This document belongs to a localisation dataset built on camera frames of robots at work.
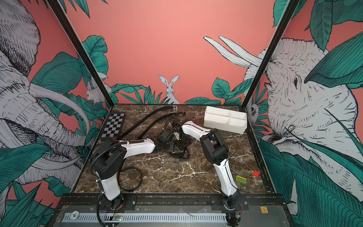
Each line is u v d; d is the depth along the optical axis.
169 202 0.75
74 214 0.70
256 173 0.85
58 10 0.70
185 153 0.92
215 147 0.56
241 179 0.80
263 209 0.72
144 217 0.70
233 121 1.05
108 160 0.48
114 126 1.02
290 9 0.70
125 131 1.02
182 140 0.84
